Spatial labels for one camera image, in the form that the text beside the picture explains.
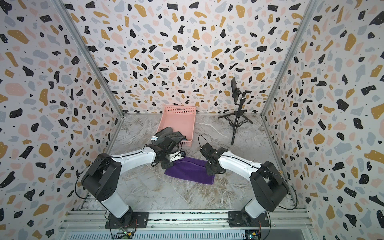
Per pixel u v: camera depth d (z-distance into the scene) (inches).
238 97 37.0
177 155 33.2
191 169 35.6
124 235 27.8
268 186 17.5
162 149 27.4
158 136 37.7
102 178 18.1
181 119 47.5
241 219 25.9
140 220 28.9
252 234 28.2
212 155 25.2
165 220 29.6
